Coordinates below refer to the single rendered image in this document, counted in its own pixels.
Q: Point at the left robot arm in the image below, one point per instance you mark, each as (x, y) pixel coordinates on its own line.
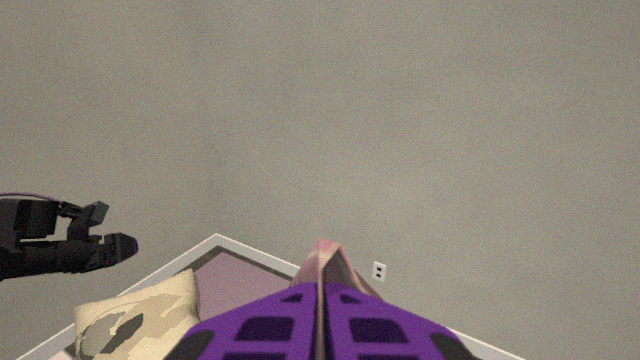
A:
(32, 219)

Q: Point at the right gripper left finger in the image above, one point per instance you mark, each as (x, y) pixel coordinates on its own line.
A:
(280, 326)

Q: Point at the cream pillow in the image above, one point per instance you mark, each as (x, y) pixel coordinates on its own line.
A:
(141, 325)

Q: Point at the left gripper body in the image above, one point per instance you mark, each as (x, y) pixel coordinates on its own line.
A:
(82, 256)

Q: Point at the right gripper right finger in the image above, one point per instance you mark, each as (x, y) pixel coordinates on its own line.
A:
(358, 326)

